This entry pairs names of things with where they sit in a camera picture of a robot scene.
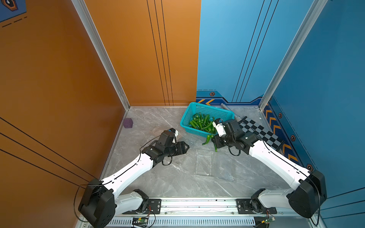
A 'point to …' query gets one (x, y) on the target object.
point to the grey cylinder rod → (236, 117)
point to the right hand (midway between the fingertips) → (213, 138)
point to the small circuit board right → (273, 219)
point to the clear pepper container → (206, 163)
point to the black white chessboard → (268, 137)
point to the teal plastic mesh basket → (194, 108)
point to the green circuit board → (141, 222)
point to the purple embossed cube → (128, 123)
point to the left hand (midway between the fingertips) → (186, 145)
